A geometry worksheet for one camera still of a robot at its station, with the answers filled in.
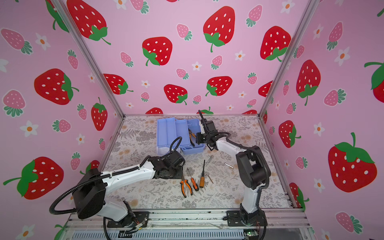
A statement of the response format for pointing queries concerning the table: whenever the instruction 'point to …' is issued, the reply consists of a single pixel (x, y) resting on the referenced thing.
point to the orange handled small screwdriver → (195, 186)
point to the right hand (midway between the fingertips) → (196, 135)
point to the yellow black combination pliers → (191, 134)
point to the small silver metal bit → (225, 163)
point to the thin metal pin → (210, 179)
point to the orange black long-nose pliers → (182, 183)
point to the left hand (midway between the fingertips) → (181, 174)
